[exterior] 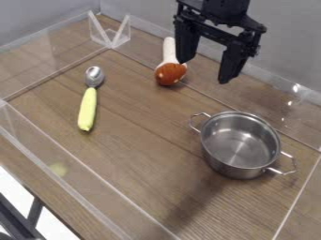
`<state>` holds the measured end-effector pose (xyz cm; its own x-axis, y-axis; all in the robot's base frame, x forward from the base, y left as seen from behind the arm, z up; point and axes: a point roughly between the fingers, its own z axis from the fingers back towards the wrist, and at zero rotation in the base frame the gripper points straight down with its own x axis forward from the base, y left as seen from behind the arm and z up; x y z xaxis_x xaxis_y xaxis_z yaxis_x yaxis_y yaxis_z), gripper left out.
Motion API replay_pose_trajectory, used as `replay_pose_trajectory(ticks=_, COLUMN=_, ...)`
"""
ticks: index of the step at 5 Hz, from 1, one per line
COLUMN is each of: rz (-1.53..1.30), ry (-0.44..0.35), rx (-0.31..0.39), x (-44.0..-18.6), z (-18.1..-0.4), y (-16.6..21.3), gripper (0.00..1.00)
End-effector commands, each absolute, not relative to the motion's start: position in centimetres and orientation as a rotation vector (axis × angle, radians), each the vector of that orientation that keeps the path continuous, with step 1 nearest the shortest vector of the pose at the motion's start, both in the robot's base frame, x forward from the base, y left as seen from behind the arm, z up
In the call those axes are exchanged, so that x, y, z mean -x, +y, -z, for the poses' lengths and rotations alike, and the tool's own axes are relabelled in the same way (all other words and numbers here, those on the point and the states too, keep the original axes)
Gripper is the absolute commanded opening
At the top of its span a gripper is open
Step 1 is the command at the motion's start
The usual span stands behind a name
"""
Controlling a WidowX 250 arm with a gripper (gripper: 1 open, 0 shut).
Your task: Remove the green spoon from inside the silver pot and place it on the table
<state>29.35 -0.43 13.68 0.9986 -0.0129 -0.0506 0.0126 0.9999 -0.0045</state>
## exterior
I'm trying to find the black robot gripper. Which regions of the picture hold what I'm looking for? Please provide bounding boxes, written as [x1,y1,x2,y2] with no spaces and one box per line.
[174,0,267,84]

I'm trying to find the red and white toy mushroom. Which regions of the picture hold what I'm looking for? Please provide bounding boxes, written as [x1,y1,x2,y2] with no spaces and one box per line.
[154,37,187,86]

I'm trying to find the silver steel pot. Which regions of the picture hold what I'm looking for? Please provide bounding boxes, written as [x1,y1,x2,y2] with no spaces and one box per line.
[188,111,297,180]

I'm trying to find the spoon with yellow-green handle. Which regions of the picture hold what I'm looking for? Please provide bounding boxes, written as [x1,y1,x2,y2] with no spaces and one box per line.
[77,66,104,131]

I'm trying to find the clear acrylic enclosure wall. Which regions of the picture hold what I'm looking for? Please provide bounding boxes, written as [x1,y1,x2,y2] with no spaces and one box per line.
[0,12,321,240]

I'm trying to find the black metal table frame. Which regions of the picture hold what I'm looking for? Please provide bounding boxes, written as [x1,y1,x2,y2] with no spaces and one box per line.
[0,193,47,240]

